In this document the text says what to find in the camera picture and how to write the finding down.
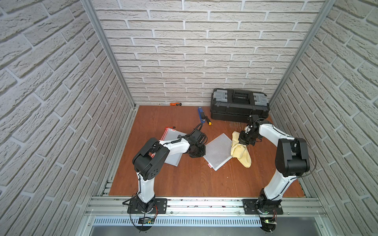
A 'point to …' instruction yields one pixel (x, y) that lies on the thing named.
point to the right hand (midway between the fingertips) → (241, 141)
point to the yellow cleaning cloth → (240, 151)
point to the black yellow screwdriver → (209, 122)
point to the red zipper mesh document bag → (171, 133)
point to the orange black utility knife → (173, 104)
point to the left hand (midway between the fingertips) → (206, 153)
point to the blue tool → (200, 110)
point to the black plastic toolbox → (236, 105)
